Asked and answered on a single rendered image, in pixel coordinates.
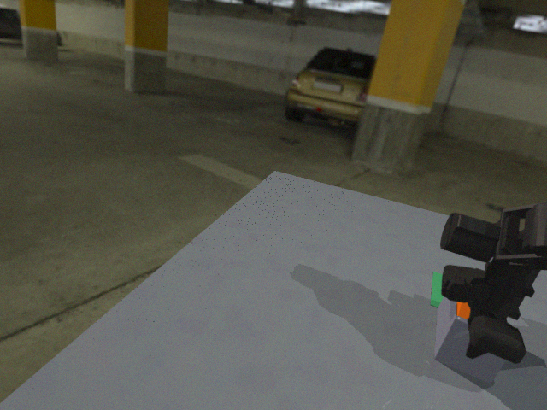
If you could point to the orange l-shaped part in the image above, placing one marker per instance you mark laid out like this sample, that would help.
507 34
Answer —
462 309

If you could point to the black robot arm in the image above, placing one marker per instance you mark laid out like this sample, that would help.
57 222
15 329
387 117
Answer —
519 254

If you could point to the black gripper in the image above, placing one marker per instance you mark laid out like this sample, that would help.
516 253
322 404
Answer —
489 330

